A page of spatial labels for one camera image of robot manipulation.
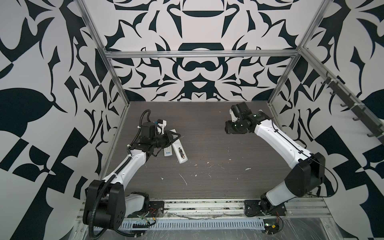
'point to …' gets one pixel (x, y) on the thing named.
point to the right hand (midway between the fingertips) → (229, 127)
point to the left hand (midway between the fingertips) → (180, 133)
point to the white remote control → (168, 151)
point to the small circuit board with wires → (271, 226)
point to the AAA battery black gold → (181, 152)
